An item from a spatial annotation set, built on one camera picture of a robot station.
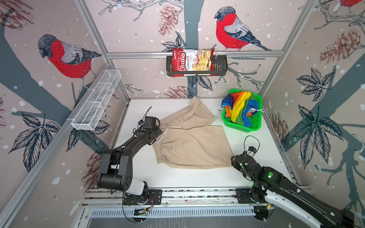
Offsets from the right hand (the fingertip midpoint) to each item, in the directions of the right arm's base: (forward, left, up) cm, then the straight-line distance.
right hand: (231, 161), depth 80 cm
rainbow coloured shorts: (+34, -10, +9) cm, 37 cm away
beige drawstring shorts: (+14, +26, -4) cm, 30 cm away
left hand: (+16, +47, +3) cm, 50 cm away
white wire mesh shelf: (+22, +77, +28) cm, 84 cm away
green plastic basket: (+31, -24, -4) cm, 40 cm away
